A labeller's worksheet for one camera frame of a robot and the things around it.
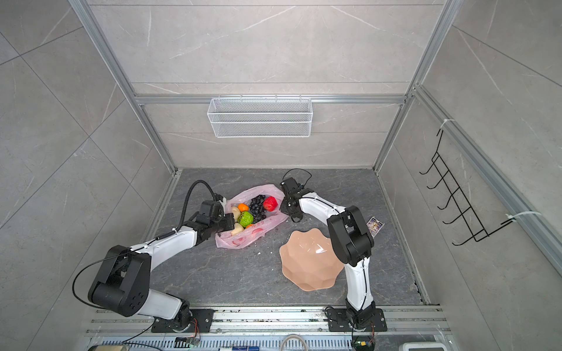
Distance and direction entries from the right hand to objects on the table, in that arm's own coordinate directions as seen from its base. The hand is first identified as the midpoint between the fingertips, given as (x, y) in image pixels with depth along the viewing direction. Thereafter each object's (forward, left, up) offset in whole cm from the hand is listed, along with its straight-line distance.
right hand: (285, 208), depth 99 cm
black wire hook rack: (-26, -54, +28) cm, 66 cm away
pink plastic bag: (+1, +19, +8) cm, 20 cm away
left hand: (-6, +22, +4) cm, 23 cm away
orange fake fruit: (0, +20, +1) cm, 20 cm away
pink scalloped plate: (-24, -9, -3) cm, 26 cm away
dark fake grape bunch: (0, +13, 0) cm, 13 cm away
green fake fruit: (-7, +18, +2) cm, 19 cm away
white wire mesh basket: (+34, +11, +26) cm, 44 cm away
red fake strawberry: (+1, +7, +2) cm, 8 cm away
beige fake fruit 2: (-3, +22, +2) cm, 23 cm away
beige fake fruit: (-12, +20, +3) cm, 24 cm away
